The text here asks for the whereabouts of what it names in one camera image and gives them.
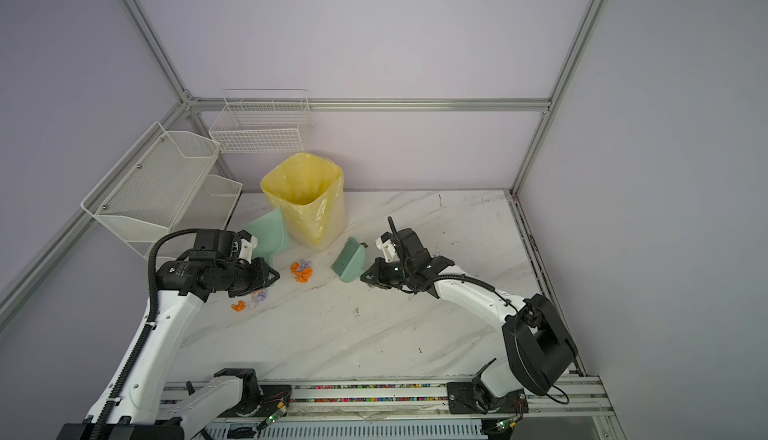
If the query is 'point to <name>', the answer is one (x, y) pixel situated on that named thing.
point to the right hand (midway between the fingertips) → (360, 278)
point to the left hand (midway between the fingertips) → (272, 280)
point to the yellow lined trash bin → (310, 191)
